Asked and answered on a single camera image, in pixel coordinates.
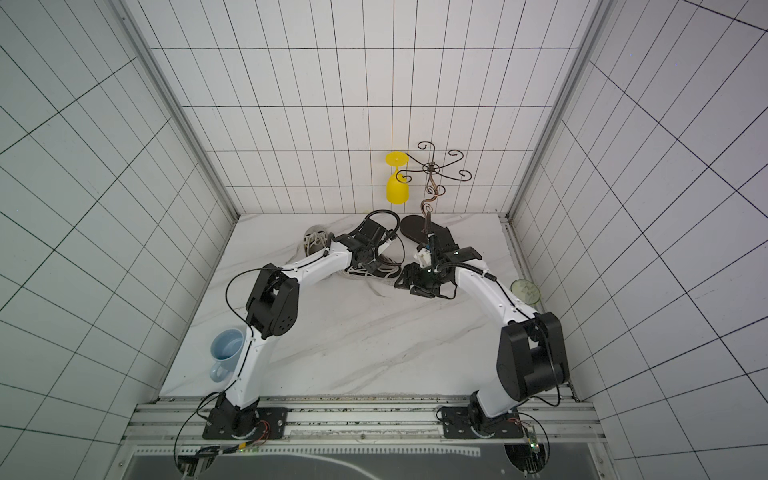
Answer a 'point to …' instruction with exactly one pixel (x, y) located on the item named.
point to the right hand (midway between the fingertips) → (405, 280)
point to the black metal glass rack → (432, 169)
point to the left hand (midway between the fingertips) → (368, 258)
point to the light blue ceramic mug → (226, 347)
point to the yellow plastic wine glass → (397, 186)
